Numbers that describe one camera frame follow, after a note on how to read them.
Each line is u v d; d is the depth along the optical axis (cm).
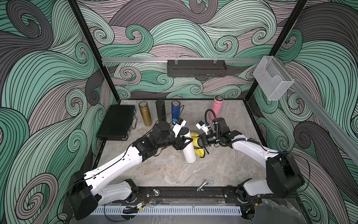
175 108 92
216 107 95
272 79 76
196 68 98
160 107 92
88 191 38
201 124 77
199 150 76
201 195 75
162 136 55
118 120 109
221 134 67
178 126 62
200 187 75
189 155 72
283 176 43
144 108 89
